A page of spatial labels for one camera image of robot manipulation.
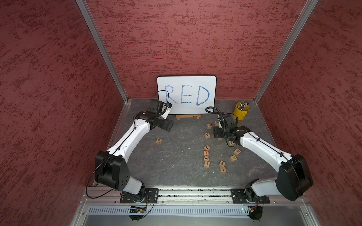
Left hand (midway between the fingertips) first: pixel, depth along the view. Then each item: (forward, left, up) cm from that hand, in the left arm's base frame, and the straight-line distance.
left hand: (165, 123), depth 84 cm
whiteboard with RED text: (+24, -14, +2) cm, 27 cm away
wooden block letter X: (-16, -42, -15) cm, 48 cm away
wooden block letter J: (+8, -30, -15) cm, 34 cm away
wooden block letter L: (-16, -26, -15) cm, 34 cm away
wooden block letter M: (-11, -46, -15) cm, 50 cm away
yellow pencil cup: (+17, -53, -7) cm, 56 cm away
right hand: (-3, -33, -7) cm, 34 cm away
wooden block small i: (-23, -35, -15) cm, 44 cm away
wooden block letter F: (0, -28, -15) cm, 32 cm away
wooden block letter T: (-12, -26, -15) cm, 32 cm away
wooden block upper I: (-9, -27, -15) cm, 32 cm away
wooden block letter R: (-4, +5, -15) cm, 17 cm away
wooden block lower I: (-19, -26, -15) cm, 36 cm away
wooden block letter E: (-19, -35, -15) cm, 43 cm away
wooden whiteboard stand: (+17, -7, -15) cm, 23 cm away
